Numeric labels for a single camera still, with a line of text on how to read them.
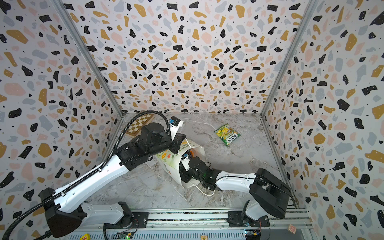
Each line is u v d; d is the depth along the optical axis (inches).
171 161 29.3
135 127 43.1
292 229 28.2
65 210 15.3
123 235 27.7
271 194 17.1
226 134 41.9
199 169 24.2
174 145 23.5
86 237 26.6
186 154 27.6
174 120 22.3
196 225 28.8
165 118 21.9
